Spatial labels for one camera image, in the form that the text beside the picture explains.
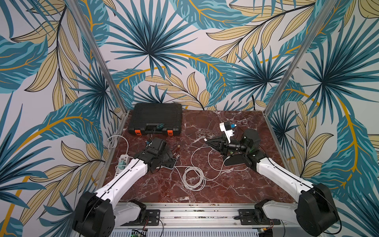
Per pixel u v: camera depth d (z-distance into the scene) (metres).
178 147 0.98
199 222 0.74
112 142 1.00
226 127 0.63
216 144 0.69
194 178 0.86
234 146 0.65
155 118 1.06
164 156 0.76
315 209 0.41
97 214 0.38
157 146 0.63
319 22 0.73
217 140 0.66
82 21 0.72
